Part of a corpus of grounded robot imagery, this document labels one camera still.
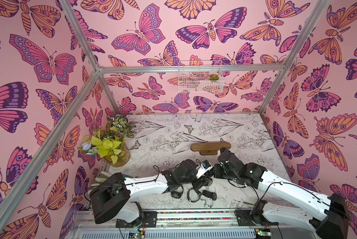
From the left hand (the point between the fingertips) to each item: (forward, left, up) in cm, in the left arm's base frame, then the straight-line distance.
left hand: (208, 175), depth 78 cm
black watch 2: (-6, +3, +6) cm, 9 cm away
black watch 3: (-8, -2, -8) cm, 11 cm away
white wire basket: (+57, +6, +23) cm, 62 cm away
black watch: (-8, +16, +1) cm, 18 cm away
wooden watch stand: (+18, -3, -3) cm, 19 cm away
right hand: (+2, -1, +3) cm, 4 cm away
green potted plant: (+11, +50, +14) cm, 53 cm away
